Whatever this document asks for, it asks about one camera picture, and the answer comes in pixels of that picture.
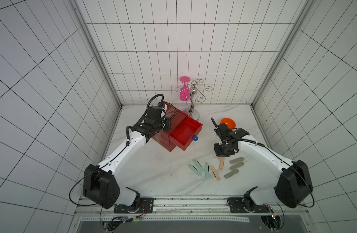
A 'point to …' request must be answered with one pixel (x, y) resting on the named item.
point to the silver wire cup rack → (194, 114)
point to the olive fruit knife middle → (235, 166)
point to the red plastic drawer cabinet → (176, 116)
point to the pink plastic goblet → (185, 91)
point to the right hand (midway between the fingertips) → (217, 151)
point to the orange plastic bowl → (229, 122)
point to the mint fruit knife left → (197, 172)
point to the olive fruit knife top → (239, 159)
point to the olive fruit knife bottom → (235, 171)
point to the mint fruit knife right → (206, 170)
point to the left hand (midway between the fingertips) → (168, 124)
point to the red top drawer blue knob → (185, 132)
